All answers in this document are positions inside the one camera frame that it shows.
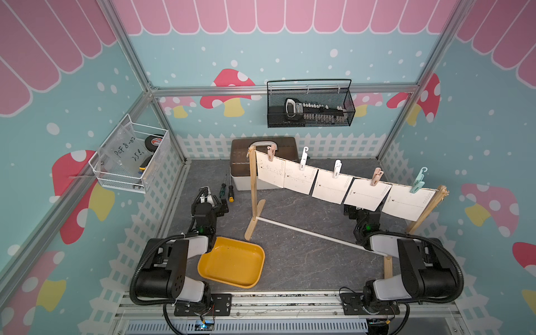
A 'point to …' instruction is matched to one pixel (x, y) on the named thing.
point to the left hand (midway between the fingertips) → (213, 199)
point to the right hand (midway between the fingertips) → (359, 198)
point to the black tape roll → (152, 142)
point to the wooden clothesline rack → (256, 204)
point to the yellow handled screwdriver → (231, 191)
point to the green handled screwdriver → (222, 189)
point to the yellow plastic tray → (234, 262)
